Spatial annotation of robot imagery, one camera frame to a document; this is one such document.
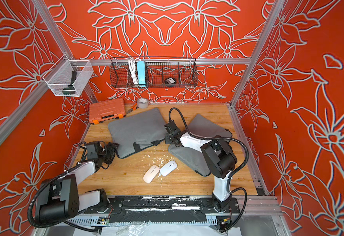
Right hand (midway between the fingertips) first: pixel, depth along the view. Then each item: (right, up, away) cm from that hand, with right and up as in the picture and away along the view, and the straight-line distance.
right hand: (168, 135), depth 96 cm
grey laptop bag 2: (+25, +5, +5) cm, 26 cm away
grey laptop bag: (-24, +1, -1) cm, 24 cm away
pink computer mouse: (-10, -20, -14) cm, 26 cm away
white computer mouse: (0, -17, -12) cm, 21 cm away
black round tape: (+1, +36, -1) cm, 36 cm away
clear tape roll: (-22, +24, +22) cm, 39 cm away
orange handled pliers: (-29, +20, +21) cm, 41 cm away
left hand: (-32, -7, -4) cm, 33 cm away
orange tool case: (-48, +18, +15) cm, 53 cm away
